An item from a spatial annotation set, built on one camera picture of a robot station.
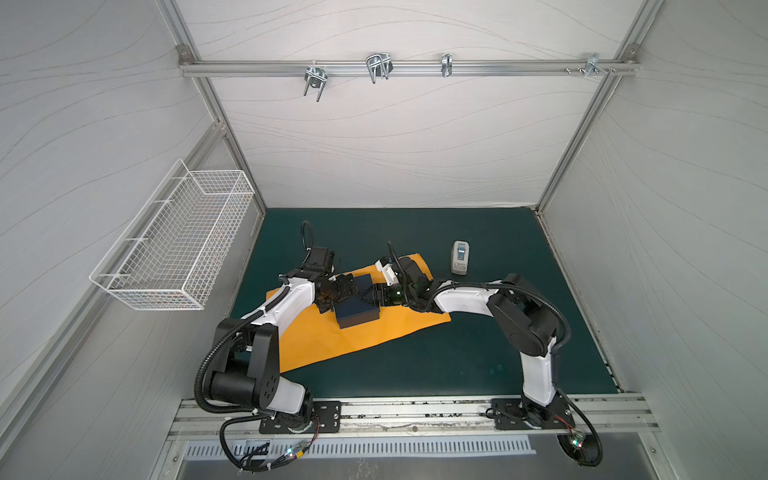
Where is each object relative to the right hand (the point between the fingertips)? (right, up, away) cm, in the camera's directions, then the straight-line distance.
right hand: (365, 296), depth 89 cm
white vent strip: (+5, -33, -19) cm, 38 cm away
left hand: (-5, 0, 0) cm, 5 cm away
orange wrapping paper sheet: (-14, -11, -2) cm, 18 cm away
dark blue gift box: (-2, -3, -3) cm, 5 cm away
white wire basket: (-44, +14, -21) cm, 51 cm away
